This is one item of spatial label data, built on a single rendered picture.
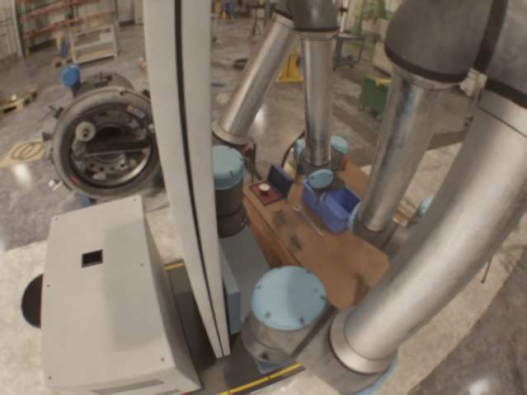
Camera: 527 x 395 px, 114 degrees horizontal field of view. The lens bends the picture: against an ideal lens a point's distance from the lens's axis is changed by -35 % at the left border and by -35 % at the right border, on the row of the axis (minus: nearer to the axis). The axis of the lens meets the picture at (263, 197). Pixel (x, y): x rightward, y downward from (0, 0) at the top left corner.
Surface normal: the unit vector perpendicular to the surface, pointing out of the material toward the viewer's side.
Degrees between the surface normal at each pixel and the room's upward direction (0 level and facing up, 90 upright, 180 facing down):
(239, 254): 0
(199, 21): 90
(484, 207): 80
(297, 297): 5
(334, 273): 0
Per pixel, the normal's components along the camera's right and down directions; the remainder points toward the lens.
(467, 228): -0.78, 0.22
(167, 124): 0.40, 0.65
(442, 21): -0.78, 0.50
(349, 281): 0.08, -0.73
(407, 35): -0.91, 0.34
